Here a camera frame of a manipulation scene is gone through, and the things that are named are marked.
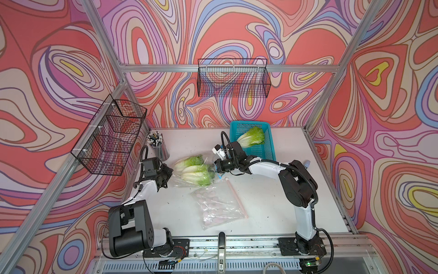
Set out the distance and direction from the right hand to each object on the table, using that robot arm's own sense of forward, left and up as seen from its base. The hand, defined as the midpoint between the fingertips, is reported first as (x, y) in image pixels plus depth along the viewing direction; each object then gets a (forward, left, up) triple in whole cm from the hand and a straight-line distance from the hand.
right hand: (210, 173), depth 87 cm
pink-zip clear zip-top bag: (-14, -3, -7) cm, 16 cm away
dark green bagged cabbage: (-2, +4, +2) cm, 4 cm away
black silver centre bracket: (-37, -5, -5) cm, 38 cm away
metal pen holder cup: (+16, +29, +9) cm, 34 cm away
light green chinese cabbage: (+26, -28, -1) cm, 38 cm away
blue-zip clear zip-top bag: (-4, +16, 0) cm, 17 cm away
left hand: (+4, +20, -1) cm, 21 cm away
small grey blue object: (+9, -57, -7) cm, 58 cm away
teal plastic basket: (+19, -34, -8) cm, 39 cm away
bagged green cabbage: (+8, +7, +2) cm, 11 cm away
